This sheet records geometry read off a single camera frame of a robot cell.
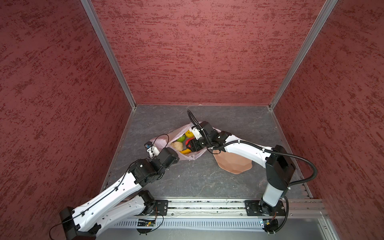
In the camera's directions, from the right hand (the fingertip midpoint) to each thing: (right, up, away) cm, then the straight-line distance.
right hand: (190, 147), depth 83 cm
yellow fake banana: (-4, -4, +8) cm, 10 cm away
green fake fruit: (-6, +3, +12) cm, 14 cm away
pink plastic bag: (-12, +5, -12) cm, 18 cm away
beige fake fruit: (-9, -1, +9) cm, 13 cm away
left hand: (-12, -5, -8) cm, 15 cm away
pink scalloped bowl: (+27, -12, +10) cm, 31 cm away
